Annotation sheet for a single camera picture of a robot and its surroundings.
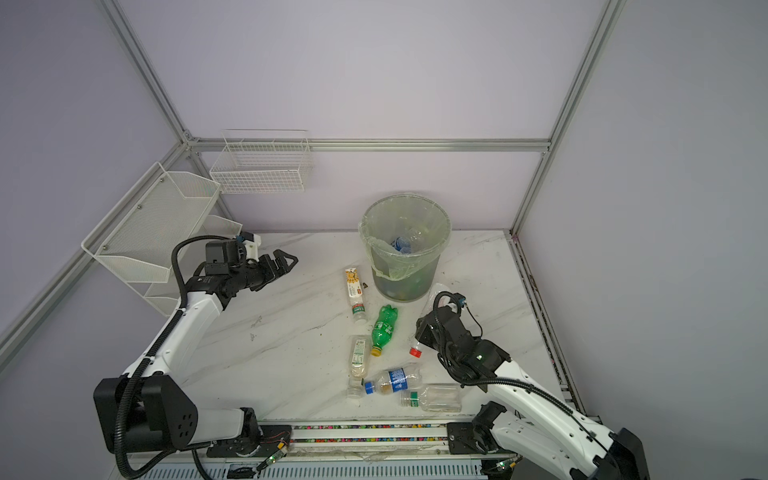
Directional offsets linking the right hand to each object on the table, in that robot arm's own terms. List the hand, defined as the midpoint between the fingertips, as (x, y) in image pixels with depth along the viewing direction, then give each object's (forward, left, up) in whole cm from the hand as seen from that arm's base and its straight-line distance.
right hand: (415, 327), depth 79 cm
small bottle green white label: (-5, +16, -8) cm, 18 cm away
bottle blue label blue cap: (-8, +1, -13) cm, 16 cm away
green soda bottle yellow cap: (+4, +9, -9) cm, 13 cm away
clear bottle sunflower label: (+16, +18, -9) cm, 26 cm away
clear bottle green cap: (-14, -5, -14) cm, 21 cm away
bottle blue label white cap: (+36, +2, -6) cm, 36 cm away
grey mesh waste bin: (+18, -1, -8) cm, 20 cm away
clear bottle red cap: (+4, -3, +2) cm, 6 cm away
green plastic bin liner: (+36, -5, +5) cm, 37 cm away
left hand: (+15, +36, +7) cm, 40 cm away
